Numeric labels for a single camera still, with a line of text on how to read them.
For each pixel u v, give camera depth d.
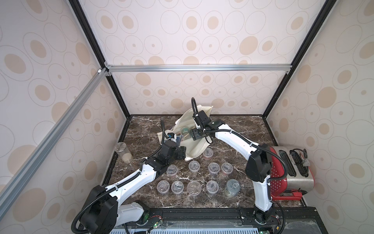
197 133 0.80
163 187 0.78
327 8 0.68
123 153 0.95
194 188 0.78
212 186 0.78
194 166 0.86
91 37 0.77
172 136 0.73
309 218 0.76
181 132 1.03
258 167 0.53
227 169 0.85
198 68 0.92
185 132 1.02
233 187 0.76
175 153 0.73
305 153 0.79
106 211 0.40
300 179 0.69
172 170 0.85
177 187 0.78
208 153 0.92
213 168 0.85
